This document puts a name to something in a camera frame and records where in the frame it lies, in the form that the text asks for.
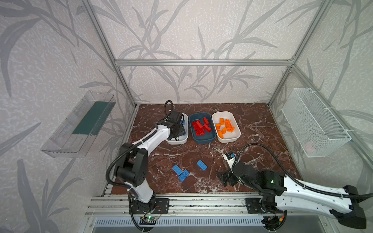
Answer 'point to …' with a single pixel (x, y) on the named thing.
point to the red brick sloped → (196, 127)
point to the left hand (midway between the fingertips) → (181, 128)
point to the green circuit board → (147, 220)
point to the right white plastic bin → (228, 136)
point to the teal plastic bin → (208, 137)
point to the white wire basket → (317, 132)
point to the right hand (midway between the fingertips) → (222, 165)
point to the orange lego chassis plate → (228, 125)
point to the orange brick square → (218, 126)
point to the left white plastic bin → (183, 139)
